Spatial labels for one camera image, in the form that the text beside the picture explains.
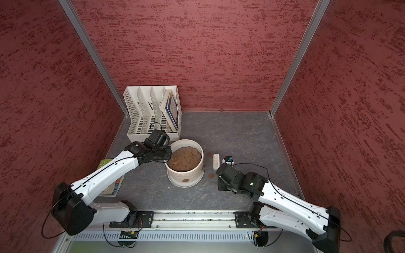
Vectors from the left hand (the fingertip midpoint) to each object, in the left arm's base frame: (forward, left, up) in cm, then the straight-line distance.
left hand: (168, 156), depth 81 cm
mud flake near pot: (-5, -23, -15) cm, 28 cm away
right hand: (-14, -27, -2) cm, 30 cm away
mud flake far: (+9, -22, -13) cm, 27 cm away
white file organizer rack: (+39, +27, -9) cm, 48 cm away
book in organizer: (+27, +2, +8) cm, 28 cm away
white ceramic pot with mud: (-5, -10, -3) cm, 11 cm away
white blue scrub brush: (-4, -25, +1) cm, 26 cm away
